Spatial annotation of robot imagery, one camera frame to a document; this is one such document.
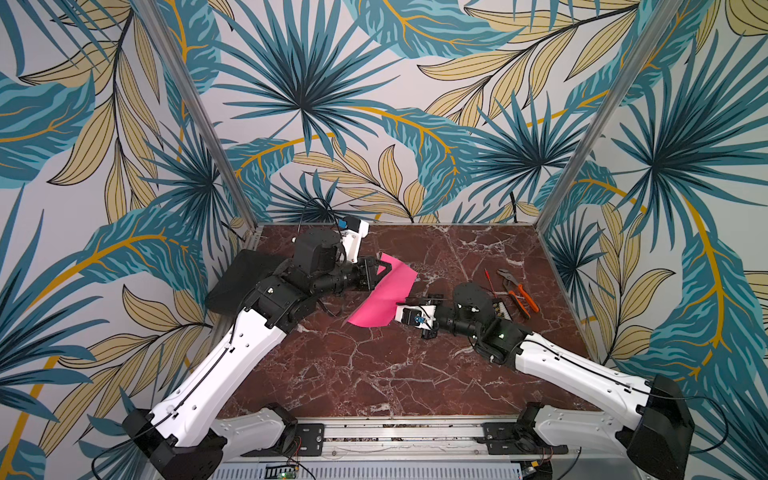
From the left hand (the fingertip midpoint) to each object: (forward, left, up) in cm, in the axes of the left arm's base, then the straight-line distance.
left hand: (390, 274), depth 63 cm
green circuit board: (-32, +25, -38) cm, 56 cm away
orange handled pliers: (+21, -42, -35) cm, 59 cm away
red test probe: (+25, -35, -35) cm, 56 cm away
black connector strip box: (+10, -36, -33) cm, 50 cm away
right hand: (+1, -3, -11) cm, 12 cm away
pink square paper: (-3, +2, -11) cm, 11 cm away
